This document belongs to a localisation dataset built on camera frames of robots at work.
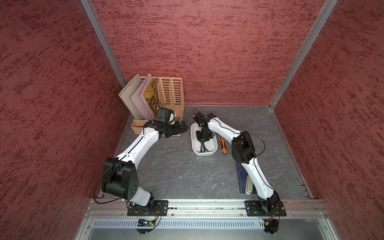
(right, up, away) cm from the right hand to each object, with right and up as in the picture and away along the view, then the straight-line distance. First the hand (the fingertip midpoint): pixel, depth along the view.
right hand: (202, 142), depth 99 cm
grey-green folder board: (-46, +30, -12) cm, 56 cm away
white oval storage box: (+6, -1, -1) cm, 6 cm away
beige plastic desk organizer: (-27, +37, +15) cm, 48 cm away
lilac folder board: (-39, +26, -11) cm, 48 cm away
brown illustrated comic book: (-34, +32, +1) cm, 47 cm away
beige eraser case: (+24, -20, -22) cm, 38 cm away
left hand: (-13, +8, -14) cm, 21 cm away
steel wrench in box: (+1, -4, -4) cm, 6 cm away
